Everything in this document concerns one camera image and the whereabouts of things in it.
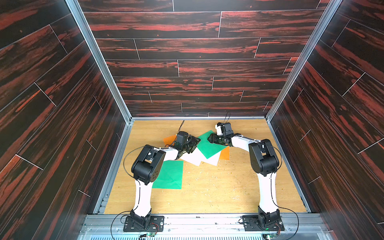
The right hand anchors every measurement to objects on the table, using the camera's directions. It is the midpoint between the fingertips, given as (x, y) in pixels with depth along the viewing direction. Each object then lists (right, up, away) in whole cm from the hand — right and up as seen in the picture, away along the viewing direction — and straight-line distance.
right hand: (213, 138), depth 108 cm
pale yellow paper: (-20, -12, -11) cm, 26 cm away
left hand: (-10, -2, -9) cm, 14 cm away
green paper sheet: (-29, -23, -16) cm, 41 cm away
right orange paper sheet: (+7, -11, -7) cm, 14 cm away
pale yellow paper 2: (-12, -13, -9) cm, 19 cm away
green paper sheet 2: (-5, -7, -7) cm, 11 cm away
